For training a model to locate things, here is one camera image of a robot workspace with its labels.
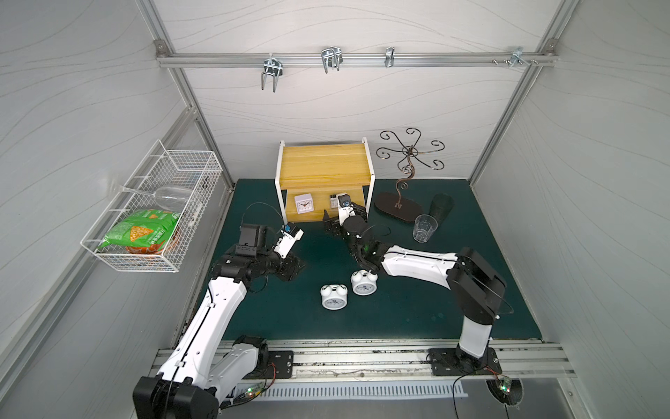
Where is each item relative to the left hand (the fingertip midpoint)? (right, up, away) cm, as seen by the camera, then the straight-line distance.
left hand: (298, 259), depth 76 cm
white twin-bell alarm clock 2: (+20, -9, +6) cm, 23 cm away
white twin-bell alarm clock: (+11, -12, +3) cm, 17 cm away
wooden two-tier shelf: (+7, +27, +4) cm, 28 cm away
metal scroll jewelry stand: (+38, +16, +35) cm, 54 cm away
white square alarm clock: (0, +17, +11) cm, 20 cm away
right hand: (+12, +16, +7) cm, 21 cm away
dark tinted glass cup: (+50, +16, +20) cm, 56 cm away
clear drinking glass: (+45, +8, +25) cm, 52 cm away
